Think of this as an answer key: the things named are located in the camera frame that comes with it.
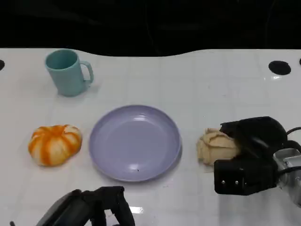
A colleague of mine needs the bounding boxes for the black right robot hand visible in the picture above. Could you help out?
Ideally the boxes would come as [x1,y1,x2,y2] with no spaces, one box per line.
[220,116,288,161]

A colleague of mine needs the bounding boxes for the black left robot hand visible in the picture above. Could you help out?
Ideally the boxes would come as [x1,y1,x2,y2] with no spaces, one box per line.
[35,186,136,226]

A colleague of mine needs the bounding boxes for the beige towel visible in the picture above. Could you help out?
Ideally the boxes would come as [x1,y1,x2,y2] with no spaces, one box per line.
[196,128,241,167]

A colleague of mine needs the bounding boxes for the orange and white bread roll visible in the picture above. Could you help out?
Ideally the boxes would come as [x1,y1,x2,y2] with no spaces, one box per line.
[28,124,83,167]

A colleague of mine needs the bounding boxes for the lilac plate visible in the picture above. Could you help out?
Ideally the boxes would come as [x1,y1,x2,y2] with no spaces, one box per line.
[88,105,182,183]

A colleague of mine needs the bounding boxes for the pale green mug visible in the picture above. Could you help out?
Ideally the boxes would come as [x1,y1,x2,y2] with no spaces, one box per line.
[45,48,95,97]

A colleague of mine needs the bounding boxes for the black backdrop cloth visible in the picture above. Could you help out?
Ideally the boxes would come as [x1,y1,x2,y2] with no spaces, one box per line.
[0,0,301,57]

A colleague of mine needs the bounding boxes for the black cable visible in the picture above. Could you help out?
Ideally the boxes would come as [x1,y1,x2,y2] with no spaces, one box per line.
[285,126,301,151]

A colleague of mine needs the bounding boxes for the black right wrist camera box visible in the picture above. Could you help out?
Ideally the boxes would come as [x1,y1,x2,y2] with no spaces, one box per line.
[214,155,278,196]

